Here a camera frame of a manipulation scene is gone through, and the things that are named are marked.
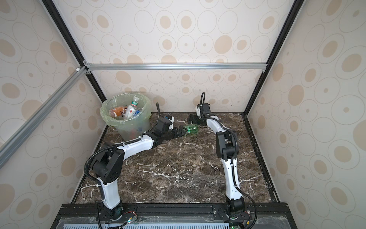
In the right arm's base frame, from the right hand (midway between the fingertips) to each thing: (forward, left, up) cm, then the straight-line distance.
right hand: (193, 119), depth 108 cm
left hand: (-17, +5, +10) cm, 21 cm away
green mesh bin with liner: (-16, +42, +9) cm, 46 cm away
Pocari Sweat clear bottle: (-10, +35, +18) cm, 41 cm away
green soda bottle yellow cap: (-9, 0, -2) cm, 9 cm away
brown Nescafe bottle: (-8, +48, +17) cm, 51 cm away
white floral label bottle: (-6, +41, +16) cm, 44 cm away
